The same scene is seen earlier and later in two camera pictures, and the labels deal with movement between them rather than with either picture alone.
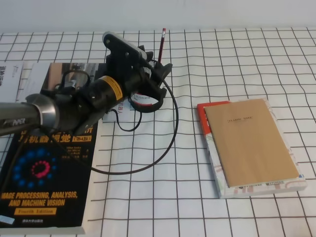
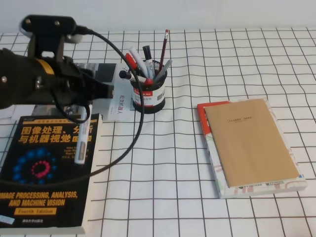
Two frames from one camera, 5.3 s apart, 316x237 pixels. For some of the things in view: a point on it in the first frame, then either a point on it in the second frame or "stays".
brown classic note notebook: [252, 149] stays
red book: [203, 116] stays
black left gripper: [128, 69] → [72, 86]
